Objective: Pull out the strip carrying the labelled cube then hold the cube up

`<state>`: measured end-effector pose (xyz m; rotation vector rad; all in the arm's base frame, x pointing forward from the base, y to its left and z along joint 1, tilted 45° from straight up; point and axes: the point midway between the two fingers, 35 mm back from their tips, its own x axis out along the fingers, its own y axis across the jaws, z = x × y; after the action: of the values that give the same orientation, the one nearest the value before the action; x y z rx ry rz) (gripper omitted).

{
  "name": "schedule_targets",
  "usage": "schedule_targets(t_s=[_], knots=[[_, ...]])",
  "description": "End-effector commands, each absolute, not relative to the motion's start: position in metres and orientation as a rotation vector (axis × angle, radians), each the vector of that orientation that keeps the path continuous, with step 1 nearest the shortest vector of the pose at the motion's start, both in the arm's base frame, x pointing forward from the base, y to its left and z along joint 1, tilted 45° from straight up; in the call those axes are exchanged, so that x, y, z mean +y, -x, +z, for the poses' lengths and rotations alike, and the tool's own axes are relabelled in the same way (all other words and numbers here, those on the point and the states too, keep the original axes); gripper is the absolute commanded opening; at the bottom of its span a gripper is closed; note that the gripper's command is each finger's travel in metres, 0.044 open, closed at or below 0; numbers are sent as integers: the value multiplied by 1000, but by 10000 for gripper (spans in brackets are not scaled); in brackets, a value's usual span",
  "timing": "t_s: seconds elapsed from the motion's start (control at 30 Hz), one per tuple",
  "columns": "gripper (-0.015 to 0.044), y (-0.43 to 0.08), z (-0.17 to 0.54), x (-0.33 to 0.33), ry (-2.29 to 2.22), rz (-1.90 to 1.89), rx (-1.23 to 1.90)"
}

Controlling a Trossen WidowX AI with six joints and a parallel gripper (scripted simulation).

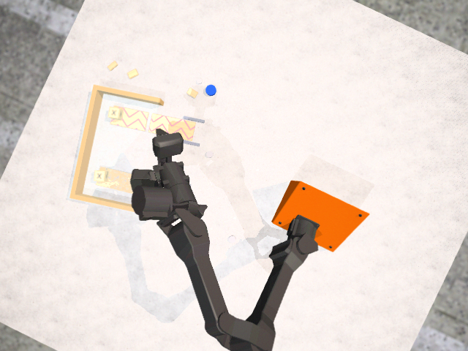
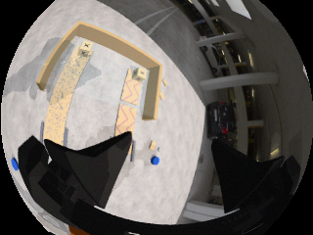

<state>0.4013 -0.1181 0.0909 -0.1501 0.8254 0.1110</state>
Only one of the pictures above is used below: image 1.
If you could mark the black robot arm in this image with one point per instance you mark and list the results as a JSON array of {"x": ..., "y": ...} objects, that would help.
[{"x": 190, "y": 242}]

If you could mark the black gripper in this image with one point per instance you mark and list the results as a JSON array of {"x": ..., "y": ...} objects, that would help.
[{"x": 165, "y": 146}]

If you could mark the pale yellow strip with pink zigzag pattern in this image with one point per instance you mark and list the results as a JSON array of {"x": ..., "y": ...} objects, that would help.
[{"x": 172, "y": 125}]

